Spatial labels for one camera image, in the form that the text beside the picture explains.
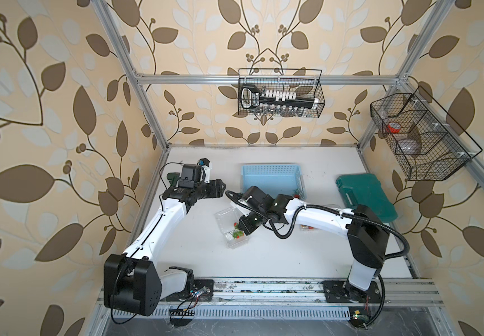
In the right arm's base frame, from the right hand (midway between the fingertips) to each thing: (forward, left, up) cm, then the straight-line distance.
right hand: (238, 227), depth 81 cm
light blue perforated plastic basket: (+29, -24, -10) cm, 39 cm away
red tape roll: (+28, -62, +24) cm, 72 cm away
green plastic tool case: (+18, -59, -4) cm, 62 cm away
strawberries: (0, +1, -5) cm, 5 cm away
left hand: (+14, +9, +10) cm, 20 cm away
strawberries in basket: (+19, -27, -8) cm, 34 cm away
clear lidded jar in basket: (+22, -67, +20) cm, 73 cm away
